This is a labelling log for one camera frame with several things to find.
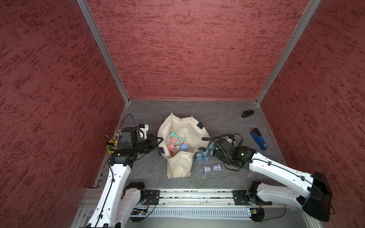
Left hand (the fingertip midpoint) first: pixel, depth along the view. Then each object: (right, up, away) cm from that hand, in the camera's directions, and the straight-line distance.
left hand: (162, 142), depth 73 cm
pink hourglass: (+3, -5, +12) cm, 14 cm away
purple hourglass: (+7, -6, +11) cm, 15 cm away
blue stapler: (+62, -2, +21) cm, 66 cm away
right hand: (+29, -9, +6) cm, 32 cm away
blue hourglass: (+11, -5, +10) cm, 16 cm away
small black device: (+63, +16, +40) cm, 76 cm away
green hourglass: (+4, 0, +24) cm, 24 cm away
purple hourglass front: (+25, -18, +8) cm, 32 cm away
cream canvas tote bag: (+19, +1, +14) cm, 23 cm away
